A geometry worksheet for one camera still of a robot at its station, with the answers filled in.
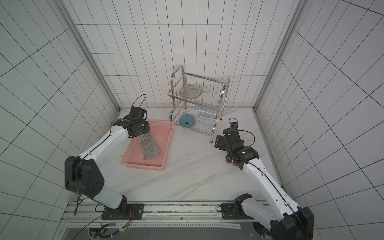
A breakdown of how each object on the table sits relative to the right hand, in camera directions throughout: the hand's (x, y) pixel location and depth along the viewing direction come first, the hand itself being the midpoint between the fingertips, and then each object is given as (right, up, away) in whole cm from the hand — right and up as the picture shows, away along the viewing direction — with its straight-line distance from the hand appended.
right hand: (219, 139), depth 80 cm
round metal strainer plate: (-16, +29, +13) cm, 35 cm away
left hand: (-44, +4, +8) cm, 45 cm away
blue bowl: (-19, +10, +24) cm, 32 cm away
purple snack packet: (+7, -15, +10) cm, 19 cm away
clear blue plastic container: (-4, +16, +24) cm, 29 cm away
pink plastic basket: (-38, +1, +26) cm, 46 cm away
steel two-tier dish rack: (-12, +21, +4) cm, 25 cm away
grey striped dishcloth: (-42, -8, +12) cm, 44 cm away
